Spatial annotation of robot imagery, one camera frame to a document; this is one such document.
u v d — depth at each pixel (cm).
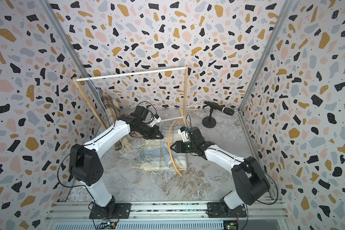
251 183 44
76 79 72
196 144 69
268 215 75
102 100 95
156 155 93
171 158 84
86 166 46
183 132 80
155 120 80
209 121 113
